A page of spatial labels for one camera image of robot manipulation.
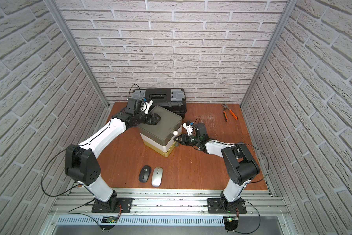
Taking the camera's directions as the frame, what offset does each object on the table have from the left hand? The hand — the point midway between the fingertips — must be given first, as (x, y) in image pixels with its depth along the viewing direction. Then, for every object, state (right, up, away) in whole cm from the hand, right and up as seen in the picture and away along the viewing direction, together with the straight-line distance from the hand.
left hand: (157, 115), depth 86 cm
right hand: (+12, -15, +2) cm, 20 cm away
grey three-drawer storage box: (+3, -13, -11) cm, 17 cm away
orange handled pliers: (+52, +7, +32) cm, 61 cm away
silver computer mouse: (0, -37, -3) cm, 37 cm away
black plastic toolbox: (+8, +11, +14) cm, 20 cm away
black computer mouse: (-7, -35, -4) cm, 35 cm away
